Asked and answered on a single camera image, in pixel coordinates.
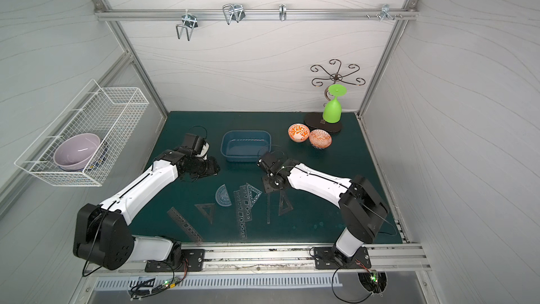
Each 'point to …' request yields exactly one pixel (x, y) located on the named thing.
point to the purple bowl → (72, 153)
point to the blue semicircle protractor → (221, 195)
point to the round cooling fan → (374, 281)
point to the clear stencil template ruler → (243, 212)
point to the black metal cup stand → (316, 120)
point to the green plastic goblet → (332, 108)
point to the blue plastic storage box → (242, 146)
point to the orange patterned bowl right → (320, 139)
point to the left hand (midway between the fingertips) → (216, 169)
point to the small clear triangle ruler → (211, 215)
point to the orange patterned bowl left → (298, 132)
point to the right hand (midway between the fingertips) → (270, 183)
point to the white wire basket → (111, 113)
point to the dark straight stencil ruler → (185, 226)
